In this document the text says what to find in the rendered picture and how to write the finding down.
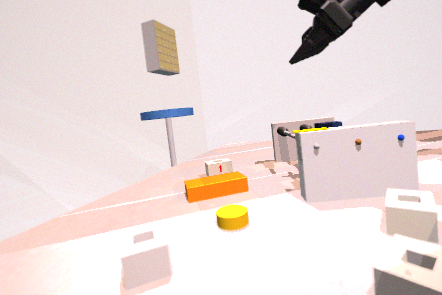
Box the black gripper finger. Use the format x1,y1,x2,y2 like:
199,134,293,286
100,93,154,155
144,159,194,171
289,34,321,65
295,13,340,57

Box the yellow short cylinder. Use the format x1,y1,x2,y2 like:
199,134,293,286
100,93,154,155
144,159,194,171
216,205,249,231

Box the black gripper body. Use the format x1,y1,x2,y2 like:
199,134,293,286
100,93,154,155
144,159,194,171
317,0,362,38

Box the orange rectangular block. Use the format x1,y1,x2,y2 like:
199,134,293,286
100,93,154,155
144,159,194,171
184,172,249,203

